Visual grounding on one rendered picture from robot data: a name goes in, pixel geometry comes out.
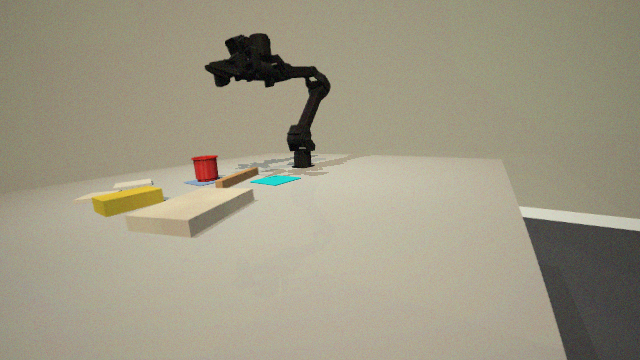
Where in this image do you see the tan wooden bar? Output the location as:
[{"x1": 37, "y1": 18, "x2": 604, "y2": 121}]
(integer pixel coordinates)
[{"x1": 215, "y1": 167, "x2": 258, "y2": 188}]

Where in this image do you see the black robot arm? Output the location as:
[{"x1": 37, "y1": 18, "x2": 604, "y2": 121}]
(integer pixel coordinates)
[{"x1": 225, "y1": 33, "x2": 331, "y2": 168}]

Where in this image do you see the beige flat block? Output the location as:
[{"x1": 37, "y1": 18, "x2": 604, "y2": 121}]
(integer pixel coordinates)
[{"x1": 125, "y1": 188, "x2": 254, "y2": 238}]

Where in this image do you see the yellow rectangular block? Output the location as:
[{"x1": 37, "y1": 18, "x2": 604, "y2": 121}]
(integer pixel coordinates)
[{"x1": 91, "y1": 186, "x2": 164, "y2": 217}]

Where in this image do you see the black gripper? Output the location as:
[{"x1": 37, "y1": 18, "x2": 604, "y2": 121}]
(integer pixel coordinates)
[{"x1": 205, "y1": 46, "x2": 262, "y2": 87}]

